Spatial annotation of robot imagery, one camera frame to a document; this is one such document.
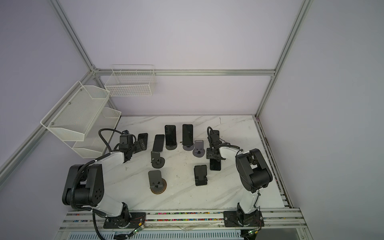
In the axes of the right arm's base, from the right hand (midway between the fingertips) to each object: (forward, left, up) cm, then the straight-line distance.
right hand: (213, 154), depth 98 cm
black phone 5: (+3, -1, +17) cm, 18 cm away
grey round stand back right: (0, +10, +4) cm, 11 cm away
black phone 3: (+7, +28, +11) cm, 31 cm away
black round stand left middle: (-8, +36, +5) cm, 37 cm away
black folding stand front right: (-18, +9, +7) cm, 21 cm away
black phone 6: (-7, -1, -1) cm, 8 cm away
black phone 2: (+9, +39, 0) cm, 40 cm away
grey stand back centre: (+5, +17, 0) cm, 18 cm away
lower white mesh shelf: (-11, +56, +32) cm, 66 cm away
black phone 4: (+10, +17, +9) cm, 22 cm away
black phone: (+13, +52, -2) cm, 54 cm away
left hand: (+1, +51, +7) cm, 52 cm away
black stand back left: (+7, +30, -1) cm, 31 cm away
